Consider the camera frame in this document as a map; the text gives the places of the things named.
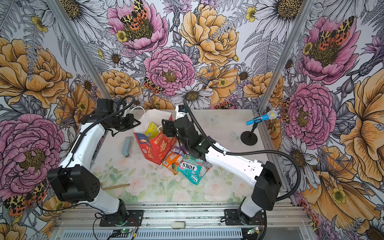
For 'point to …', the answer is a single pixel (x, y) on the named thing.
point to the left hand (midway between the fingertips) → (139, 127)
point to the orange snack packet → (171, 158)
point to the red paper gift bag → (157, 148)
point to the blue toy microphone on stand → (250, 137)
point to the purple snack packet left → (177, 149)
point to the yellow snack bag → (152, 131)
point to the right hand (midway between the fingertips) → (168, 125)
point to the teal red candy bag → (188, 158)
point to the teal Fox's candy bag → (194, 168)
